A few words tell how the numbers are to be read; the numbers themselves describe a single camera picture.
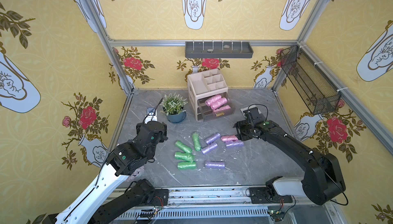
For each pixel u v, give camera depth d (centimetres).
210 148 88
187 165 81
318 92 83
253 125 65
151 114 55
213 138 92
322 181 41
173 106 88
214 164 82
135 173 73
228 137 92
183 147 88
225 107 86
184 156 84
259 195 74
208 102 88
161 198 73
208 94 86
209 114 81
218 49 92
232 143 90
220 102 88
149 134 44
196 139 92
